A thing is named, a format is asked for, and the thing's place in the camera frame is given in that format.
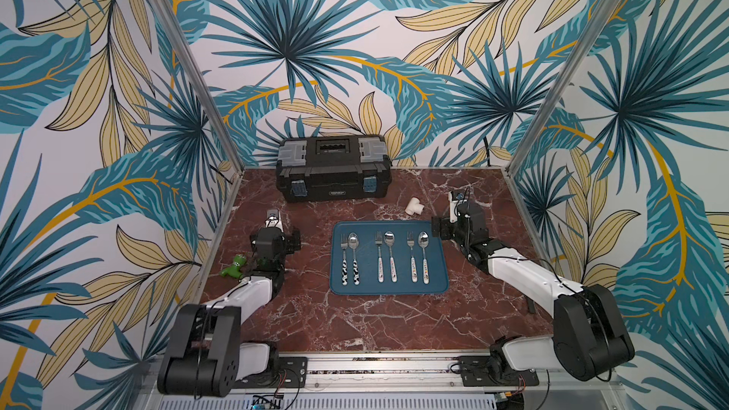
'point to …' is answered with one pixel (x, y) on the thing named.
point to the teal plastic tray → (386, 257)
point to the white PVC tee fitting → (414, 207)
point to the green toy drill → (239, 260)
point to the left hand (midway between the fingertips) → (278, 230)
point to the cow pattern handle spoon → (353, 241)
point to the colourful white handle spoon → (422, 240)
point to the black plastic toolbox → (333, 168)
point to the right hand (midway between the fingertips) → (449, 214)
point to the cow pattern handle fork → (344, 243)
